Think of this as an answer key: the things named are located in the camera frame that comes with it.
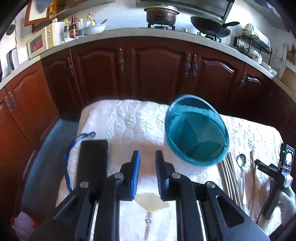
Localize red and white bag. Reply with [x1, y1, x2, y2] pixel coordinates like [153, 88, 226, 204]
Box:
[10, 211, 42, 235]

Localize white spoon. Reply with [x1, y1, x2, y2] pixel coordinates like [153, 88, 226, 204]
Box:
[250, 151, 256, 186]

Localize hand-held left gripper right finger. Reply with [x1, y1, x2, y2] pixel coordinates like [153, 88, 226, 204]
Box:
[155, 150, 270, 241]

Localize brown sauce bottle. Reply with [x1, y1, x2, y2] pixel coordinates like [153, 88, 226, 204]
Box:
[70, 16, 78, 37]

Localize brown wooden base cabinets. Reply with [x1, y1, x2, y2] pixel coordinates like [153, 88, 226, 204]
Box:
[0, 37, 296, 209]

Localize cream microwave oven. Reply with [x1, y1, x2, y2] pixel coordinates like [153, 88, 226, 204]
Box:
[27, 25, 57, 58]

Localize metal spoon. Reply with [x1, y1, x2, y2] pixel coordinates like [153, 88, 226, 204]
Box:
[236, 153, 247, 206]

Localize white floral utensil holder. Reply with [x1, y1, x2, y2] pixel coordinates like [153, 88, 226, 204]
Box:
[165, 94, 230, 166]

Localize white quilted tablecloth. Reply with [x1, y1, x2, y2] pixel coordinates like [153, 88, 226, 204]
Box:
[55, 99, 284, 241]

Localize white cloth cover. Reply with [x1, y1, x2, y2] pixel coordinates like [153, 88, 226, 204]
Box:
[242, 23, 271, 47]

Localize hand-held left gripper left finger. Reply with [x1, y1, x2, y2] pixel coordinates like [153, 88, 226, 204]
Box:
[31, 150, 141, 241]

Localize wooden cutting board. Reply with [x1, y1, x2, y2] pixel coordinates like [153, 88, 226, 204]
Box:
[280, 67, 296, 87]

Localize white mixing bowl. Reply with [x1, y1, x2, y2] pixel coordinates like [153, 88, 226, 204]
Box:
[82, 23, 108, 35]

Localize grey stone countertop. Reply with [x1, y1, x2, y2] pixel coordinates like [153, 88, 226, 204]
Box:
[0, 28, 296, 98]

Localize white canister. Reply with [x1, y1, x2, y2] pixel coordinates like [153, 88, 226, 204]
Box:
[54, 22, 65, 45]

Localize dark cooking pot with lid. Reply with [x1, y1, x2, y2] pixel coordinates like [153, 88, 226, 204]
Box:
[144, 5, 180, 26]

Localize black wire dish rack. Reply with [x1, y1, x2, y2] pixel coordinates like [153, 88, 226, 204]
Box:
[233, 32, 273, 56]

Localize person's right hand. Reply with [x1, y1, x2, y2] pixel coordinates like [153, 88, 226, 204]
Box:
[280, 191, 296, 210]

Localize brown wall cabinet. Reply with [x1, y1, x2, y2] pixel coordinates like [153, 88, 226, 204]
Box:
[24, 0, 70, 33]

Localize woven wall basket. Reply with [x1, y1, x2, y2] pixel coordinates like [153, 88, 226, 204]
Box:
[285, 42, 296, 61]

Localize floral ceramic bowl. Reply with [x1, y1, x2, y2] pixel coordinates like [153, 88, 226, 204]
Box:
[250, 49, 263, 65]

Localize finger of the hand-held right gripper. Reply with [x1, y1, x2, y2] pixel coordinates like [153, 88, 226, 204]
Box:
[255, 159, 278, 173]
[262, 177, 282, 220]

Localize black wok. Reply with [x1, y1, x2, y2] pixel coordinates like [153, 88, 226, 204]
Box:
[190, 16, 240, 39]

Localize gas stove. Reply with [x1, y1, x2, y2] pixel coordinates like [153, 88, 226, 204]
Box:
[139, 23, 223, 42]

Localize silver electric kettle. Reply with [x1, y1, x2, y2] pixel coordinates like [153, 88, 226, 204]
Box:
[6, 47, 20, 70]

